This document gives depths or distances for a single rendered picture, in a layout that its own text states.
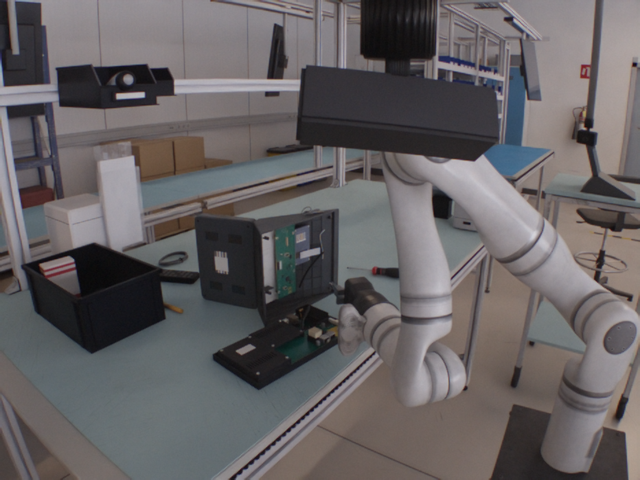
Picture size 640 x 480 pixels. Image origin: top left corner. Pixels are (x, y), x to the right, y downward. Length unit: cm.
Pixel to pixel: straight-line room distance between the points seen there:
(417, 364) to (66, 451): 51
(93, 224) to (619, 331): 115
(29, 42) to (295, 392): 218
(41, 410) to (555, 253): 83
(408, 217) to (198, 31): 565
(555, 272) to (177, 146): 417
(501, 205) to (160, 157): 404
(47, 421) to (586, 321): 86
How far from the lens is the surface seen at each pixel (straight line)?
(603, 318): 75
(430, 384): 61
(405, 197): 62
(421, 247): 59
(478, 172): 59
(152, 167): 442
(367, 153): 376
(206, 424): 72
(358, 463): 203
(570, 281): 75
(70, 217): 120
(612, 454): 101
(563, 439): 88
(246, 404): 75
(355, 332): 74
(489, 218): 60
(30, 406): 86
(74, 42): 520
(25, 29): 255
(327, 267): 107
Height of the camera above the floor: 147
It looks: 19 degrees down
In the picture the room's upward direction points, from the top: straight up
